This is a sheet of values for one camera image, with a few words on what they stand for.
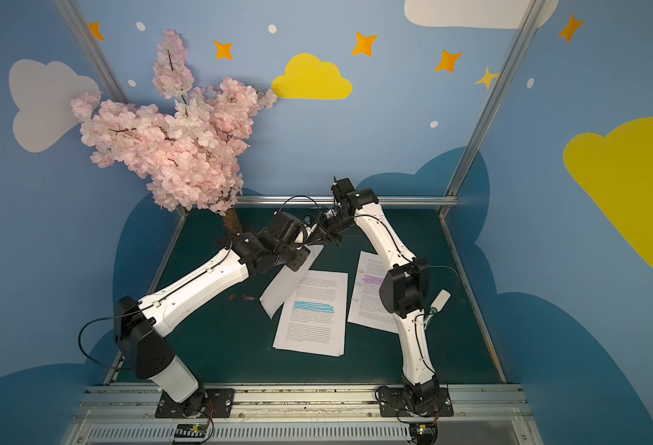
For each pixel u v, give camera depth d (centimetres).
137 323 47
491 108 88
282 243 60
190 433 73
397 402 75
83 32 72
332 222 78
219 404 73
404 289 57
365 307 93
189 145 66
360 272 102
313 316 91
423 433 73
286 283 76
